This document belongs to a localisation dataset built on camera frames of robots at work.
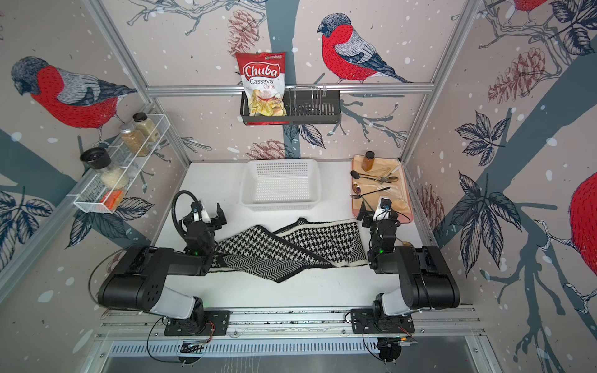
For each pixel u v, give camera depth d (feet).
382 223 2.33
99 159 2.10
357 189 3.51
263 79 2.72
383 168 3.88
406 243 2.95
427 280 1.40
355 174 3.75
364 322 2.40
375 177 3.70
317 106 3.10
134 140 2.48
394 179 3.62
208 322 2.39
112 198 2.16
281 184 3.64
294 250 2.87
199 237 2.29
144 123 2.63
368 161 3.63
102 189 2.33
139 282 1.47
